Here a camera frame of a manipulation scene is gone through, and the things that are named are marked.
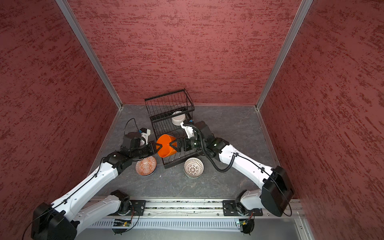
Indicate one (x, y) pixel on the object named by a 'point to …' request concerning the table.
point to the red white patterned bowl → (193, 160)
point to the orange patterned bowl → (146, 166)
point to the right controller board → (247, 225)
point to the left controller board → (118, 222)
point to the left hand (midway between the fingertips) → (162, 148)
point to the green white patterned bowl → (193, 171)
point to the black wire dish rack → (167, 112)
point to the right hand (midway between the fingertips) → (175, 146)
